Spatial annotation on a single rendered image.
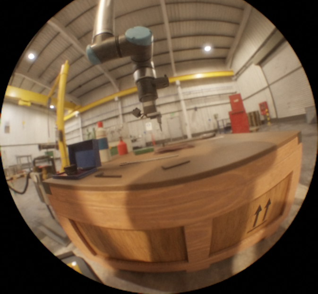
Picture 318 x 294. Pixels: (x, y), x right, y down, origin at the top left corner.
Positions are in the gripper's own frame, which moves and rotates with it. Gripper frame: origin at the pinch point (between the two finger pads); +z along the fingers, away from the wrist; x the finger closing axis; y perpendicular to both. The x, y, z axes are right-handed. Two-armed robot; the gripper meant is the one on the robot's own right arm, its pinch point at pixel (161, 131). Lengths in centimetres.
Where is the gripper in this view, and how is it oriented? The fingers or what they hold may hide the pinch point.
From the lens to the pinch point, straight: 41.1
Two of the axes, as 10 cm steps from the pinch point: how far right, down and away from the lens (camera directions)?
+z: 1.8, 9.8, -0.3
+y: -9.8, 1.9, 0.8
